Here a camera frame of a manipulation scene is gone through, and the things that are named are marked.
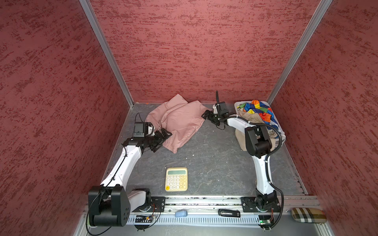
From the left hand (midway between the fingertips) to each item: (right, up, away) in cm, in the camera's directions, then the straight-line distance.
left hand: (168, 141), depth 82 cm
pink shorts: (+5, +13, +22) cm, 26 cm away
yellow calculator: (+5, -22, -1) cm, 22 cm away
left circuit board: (-10, -37, -11) cm, 40 cm away
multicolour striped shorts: (+66, +17, +18) cm, 70 cm away
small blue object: (+8, -33, -12) cm, 37 cm away
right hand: (+23, +12, +22) cm, 34 cm away
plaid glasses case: (+70, -33, -14) cm, 79 cm away
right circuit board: (+50, -37, -12) cm, 63 cm away
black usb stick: (+33, -36, -9) cm, 49 cm away
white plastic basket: (+71, 0, +7) cm, 71 cm away
